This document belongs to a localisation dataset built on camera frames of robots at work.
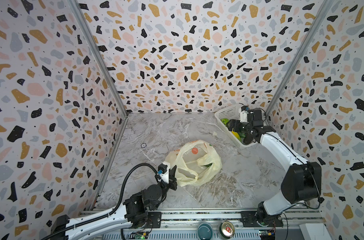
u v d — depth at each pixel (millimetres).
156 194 541
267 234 716
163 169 595
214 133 1099
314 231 676
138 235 702
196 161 866
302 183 446
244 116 792
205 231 703
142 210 559
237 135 1026
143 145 1030
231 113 1170
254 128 659
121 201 521
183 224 731
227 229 626
